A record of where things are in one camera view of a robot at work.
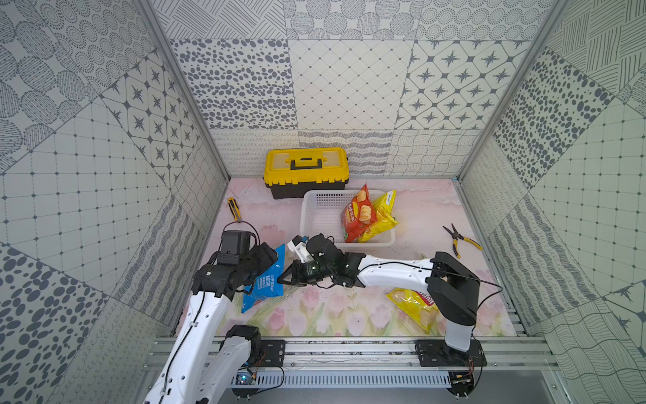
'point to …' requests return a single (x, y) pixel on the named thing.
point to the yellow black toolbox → (289, 172)
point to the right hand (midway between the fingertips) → (279, 282)
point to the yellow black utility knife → (235, 209)
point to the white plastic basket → (320, 214)
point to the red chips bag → (357, 215)
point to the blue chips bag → (266, 284)
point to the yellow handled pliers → (456, 236)
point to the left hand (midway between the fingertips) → (267, 253)
